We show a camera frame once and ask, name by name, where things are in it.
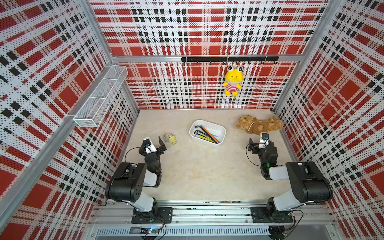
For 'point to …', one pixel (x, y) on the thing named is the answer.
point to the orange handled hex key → (206, 131)
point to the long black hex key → (206, 135)
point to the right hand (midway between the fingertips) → (259, 138)
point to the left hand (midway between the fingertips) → (155, 139)
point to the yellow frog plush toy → (234, 76)
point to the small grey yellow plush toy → (169, 137)
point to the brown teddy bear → (249, 124)
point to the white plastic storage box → (212, 128)
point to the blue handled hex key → (215, 135)
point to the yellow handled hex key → (205, 138)
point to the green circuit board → (147, 230)
